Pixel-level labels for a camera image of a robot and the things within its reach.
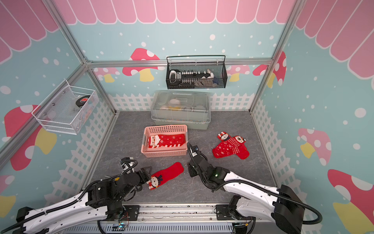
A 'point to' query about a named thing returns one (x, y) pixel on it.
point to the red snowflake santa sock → (166, 140)
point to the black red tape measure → (82, 100)
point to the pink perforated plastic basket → (150, 130)
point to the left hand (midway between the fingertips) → (148, 173)
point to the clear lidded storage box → (190, 107)
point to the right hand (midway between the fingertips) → (189, 163)
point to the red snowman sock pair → (235, 146)
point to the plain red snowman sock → (163, 176)
